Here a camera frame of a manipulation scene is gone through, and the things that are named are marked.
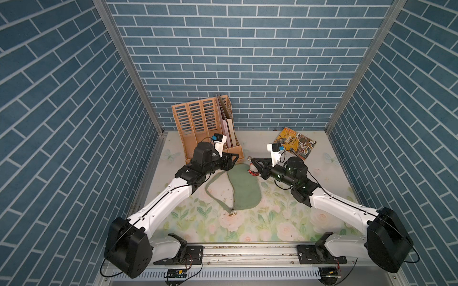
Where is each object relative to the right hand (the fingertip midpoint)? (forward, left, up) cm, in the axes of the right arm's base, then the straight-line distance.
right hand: (255, 160), depth 75 cm
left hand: (+2, +6, 0) cm, 7 cm away
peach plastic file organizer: (+37, +34, -11) cm, 51 cm away
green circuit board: (-39, +30, -28) cm, 57 cm away
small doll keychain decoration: (-1, +1, -6) cm, 6 cm away
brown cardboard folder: (+20, +13, +3) cm, 24 cm away
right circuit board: (-35, -32, -27) cm, 54 cm away
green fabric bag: (-1, +2, -24) cm, 25 cm away
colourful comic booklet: (+36, -24, -24) cm, 50 cm away
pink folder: (+19, +15, -3) cm, 24 cm away
